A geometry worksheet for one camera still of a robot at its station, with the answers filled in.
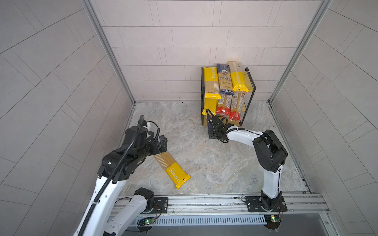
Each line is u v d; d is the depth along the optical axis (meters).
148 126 0.58
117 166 0.37
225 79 0.80
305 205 0.72
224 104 0.89
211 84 0.77
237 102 0.89
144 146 0.47
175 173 0.79
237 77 0.81
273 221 0.68
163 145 0.57
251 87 0.80
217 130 0.73
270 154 0.50
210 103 0.90
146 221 0.65
